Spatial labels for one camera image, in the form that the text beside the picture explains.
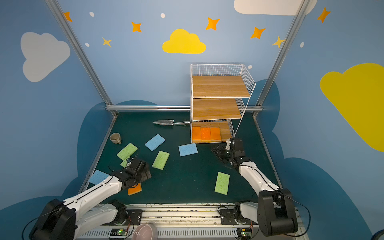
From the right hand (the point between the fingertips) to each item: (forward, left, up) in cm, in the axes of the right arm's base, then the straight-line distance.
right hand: (213, 148), depth 87 cm
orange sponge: (-24, +44, -10) cm, 51 cm away
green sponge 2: (-8, +55, -10) cm, 56 cm away
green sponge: (-4, +33, -10) cm, 34 cm away
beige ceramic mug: (+10, +67, -9) cm, 69 cm away
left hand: (-14, +41, -10) cm, 44 cm away
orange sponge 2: (+15, +11, -9) cm, 20 cm away
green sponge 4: (+1, +56, -10) cm, 57 cm away
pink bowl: (-41, +34, -14) cm, 55 cm away
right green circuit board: (-39, -15, -14) cm, 44 cm away
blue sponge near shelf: (+5, +16, -11) cm, 20 cm away
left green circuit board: (-42, +46, -12) cm, 64 cm away
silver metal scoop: (+29, +32, -11) cm, 45 cm away
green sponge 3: (-16, -6, -11) cm, 20 cm away
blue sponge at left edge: (-17, +67, -10) cm, 70 cm away
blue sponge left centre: (+9, +40, -10) cm, 42 cm away
